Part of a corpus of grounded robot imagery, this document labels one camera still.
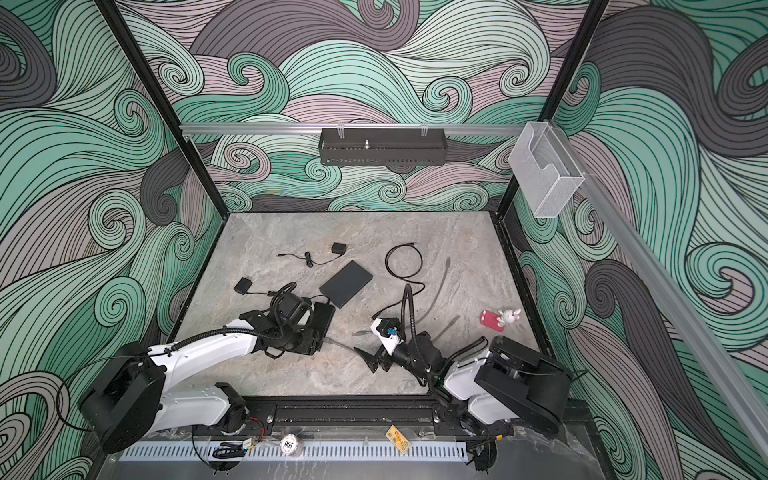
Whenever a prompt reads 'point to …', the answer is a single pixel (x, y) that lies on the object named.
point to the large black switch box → (341, 286)
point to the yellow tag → (398, 439)
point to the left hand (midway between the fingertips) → (313, 341)
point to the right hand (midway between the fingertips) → (368, 334)
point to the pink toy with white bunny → (497, 321)
